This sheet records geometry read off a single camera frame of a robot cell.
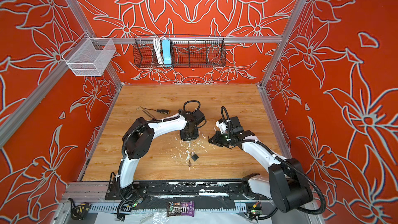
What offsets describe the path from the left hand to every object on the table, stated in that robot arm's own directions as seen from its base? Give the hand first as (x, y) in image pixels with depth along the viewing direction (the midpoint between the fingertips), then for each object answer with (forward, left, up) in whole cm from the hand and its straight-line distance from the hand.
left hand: (194, 138), depth 91 cm
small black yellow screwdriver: (+12, +29, 0) cm, 31 cm away
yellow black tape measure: (-39, +48, +3) cm, 62 cm away
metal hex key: (+21, +38, 0) cm, 44 cm away
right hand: (-5, -7, +8) cm, 12 cm away
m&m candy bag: (-35, +1, +1) cm, 35 cm away
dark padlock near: (-11, -1, 0) cm, 11 cm away
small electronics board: (-33, -29, 0) cm, 44 cm away
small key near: (-15, +2, 0) cm, 15 cm away
